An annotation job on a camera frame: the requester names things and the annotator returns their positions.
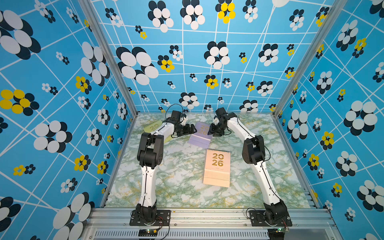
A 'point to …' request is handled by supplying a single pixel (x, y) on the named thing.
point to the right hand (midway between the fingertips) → (212, 133)
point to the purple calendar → (201, 137)
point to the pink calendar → (217, 168)
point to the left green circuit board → (148, 232)
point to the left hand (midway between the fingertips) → (193, 130)
